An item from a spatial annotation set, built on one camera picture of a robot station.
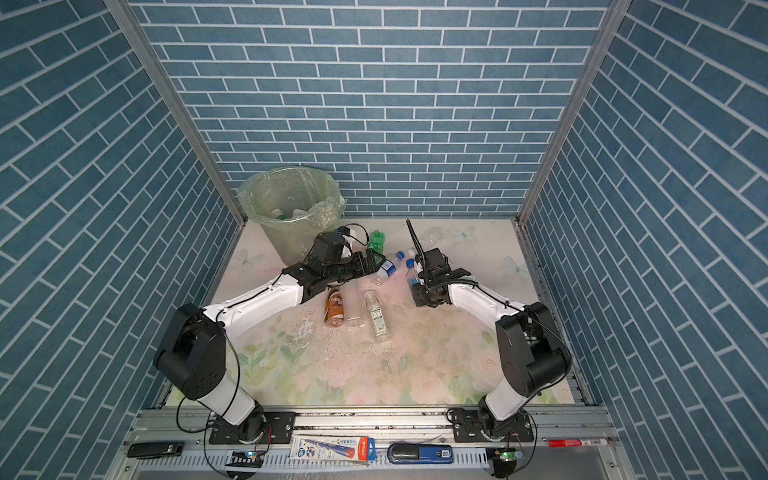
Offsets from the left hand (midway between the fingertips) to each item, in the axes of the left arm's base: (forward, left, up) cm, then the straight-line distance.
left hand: (377, 262), depth 85 cm
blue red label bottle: (+2, -10, -10) cm, 15 cm away
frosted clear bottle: (-6, +8, -18) cm, 21 cm away
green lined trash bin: (+29, +30, -3) cm, 42 cm away
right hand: (-3, -13, -11) cm, 17 cm away
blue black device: (-44, -10, -13) cm, 47 cm away
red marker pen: (-43, -49, -15) cm, 67 cm away
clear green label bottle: (-10, 0, -13) cm, 16 cm away
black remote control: (-42, +54, -15) cm, 70 cm away
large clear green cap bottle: (+24, +35, -3) cm, 42 cm away
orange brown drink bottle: (-8, +13, -13) cm, 20 cm away
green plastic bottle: (+18, +1, -11) cm, 21 cm away
